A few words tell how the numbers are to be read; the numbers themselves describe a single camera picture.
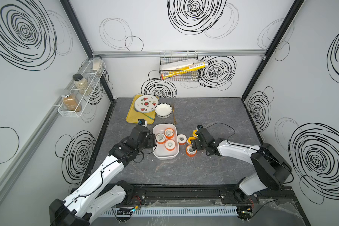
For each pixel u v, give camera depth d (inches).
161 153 35.1
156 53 35.4
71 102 24.9
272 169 17.3
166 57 36.8
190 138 36.8
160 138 36.9
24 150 19.8
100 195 21.1
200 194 29.6
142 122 26.2
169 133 38.5
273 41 34.1
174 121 41.4
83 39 32.7
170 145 36.0
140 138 22.4
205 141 27.3
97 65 34.0
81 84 27.8
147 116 42.7
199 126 32.0
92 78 37.8
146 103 45.4
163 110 43.5
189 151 34.9
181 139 37.1
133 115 42.8
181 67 34.4
